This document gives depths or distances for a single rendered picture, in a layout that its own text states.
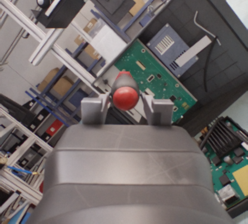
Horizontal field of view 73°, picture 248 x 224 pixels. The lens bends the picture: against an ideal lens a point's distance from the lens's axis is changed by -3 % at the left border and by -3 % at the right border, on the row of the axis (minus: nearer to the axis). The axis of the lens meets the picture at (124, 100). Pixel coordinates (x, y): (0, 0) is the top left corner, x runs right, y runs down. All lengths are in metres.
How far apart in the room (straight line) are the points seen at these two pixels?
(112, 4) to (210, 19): 1.85
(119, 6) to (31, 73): 3.58
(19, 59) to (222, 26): 5.11
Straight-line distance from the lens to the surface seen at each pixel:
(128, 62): 0.30
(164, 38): 0.32
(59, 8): 0.69
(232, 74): 0.38
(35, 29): 1.04
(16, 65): 5.36
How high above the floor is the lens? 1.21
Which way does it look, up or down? 12 degrees down
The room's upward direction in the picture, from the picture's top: 48 degrees counter-clockwise
